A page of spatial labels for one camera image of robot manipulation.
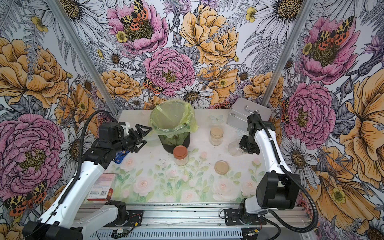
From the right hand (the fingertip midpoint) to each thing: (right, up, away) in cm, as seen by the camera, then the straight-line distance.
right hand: (245, 152), depth 79 cm
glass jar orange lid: (-34, -2, +6) cm, 35 cm away
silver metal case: (+4, +24, +23) cm, 34 cm away
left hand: (-48, +8, -5) cm, 49 cm away
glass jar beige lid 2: (-13, +7, +15) cm, 21 cm away
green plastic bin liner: (-39, +18, +12) cm, 45 cm away
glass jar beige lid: (-6, +2, -2) cm, 7 cm away
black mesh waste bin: (-43, +3, +17) cm, 46 cm away
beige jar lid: (-10, -11, +12) cm, 19 cm away
